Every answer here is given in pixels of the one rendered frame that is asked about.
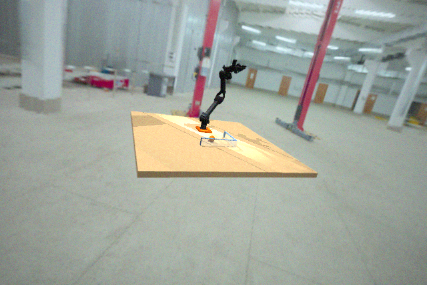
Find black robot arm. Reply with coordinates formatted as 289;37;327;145
199;59;237;129

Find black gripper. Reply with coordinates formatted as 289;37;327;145
230;63;246;73

